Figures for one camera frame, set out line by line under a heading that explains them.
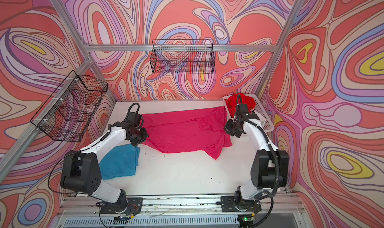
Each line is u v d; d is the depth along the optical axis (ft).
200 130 3.37
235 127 2.41
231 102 3.48
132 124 2.31
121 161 2.83
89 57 2.99
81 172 1.43
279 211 2.39
